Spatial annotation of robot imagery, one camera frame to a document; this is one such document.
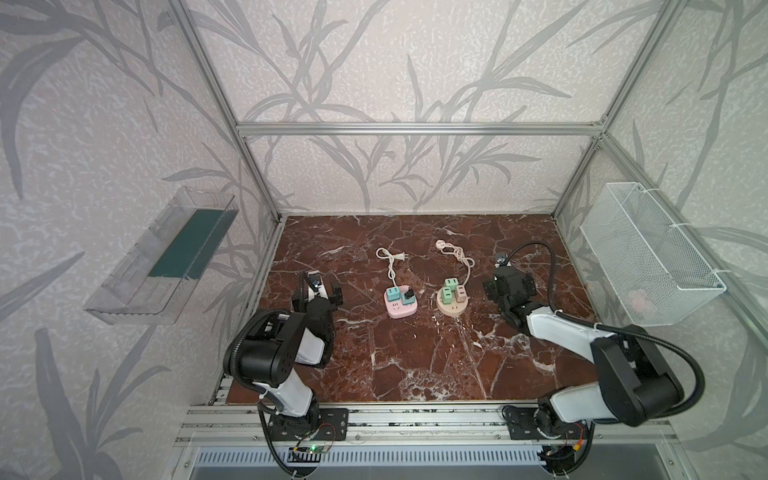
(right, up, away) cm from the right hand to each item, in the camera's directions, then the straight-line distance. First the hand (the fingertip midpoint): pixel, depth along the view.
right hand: (509, 269), depth 92 cm
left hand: (-59, -1, -1) cm, 59 cm away
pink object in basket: (+26, -6, -19) cm, 32 cm away
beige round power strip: (-17, -12, -1) cm, 21 cm away
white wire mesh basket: (+21, +2, -29) cm, 36 cm away
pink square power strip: (-35, -12, -1) cm, 38 cm away
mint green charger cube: (-20, -8, -2) cm, 22 cm away
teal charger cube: (-36, -7, -1) cm, 37 cm away
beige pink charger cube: (-15, -8, -1) cm, 17 cm away
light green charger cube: (-18, -5, +1) cm, 18 cm away
